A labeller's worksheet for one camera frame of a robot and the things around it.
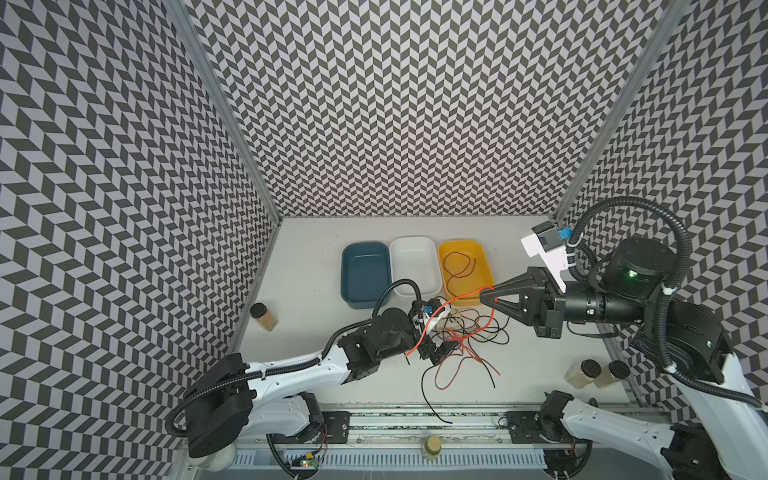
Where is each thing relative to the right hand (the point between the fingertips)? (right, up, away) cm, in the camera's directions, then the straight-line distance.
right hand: (486, 299), depth 43 cm
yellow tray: (+10, -1, +57) cm, 57 cm away
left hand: (0, -11, +27) cm, 29 cm away
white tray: (-7, +3, +58) cm, 59 cm away
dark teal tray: (-24, -2, +55) cm, 60 cm away
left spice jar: (-51, -13, +40) cm, 65 cm away
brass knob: (-6, -32, +15) cm, 36 cm away
